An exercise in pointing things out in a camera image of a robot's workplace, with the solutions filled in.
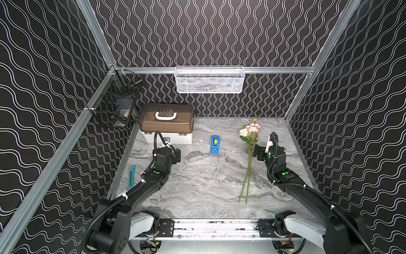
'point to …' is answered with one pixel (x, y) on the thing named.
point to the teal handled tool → (131, 174)
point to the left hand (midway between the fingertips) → (168, 146)
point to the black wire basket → (113, 106)
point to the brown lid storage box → (173, 121)
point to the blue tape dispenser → (215, 145)
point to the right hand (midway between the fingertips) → (265, 144)
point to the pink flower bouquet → (249, 134)
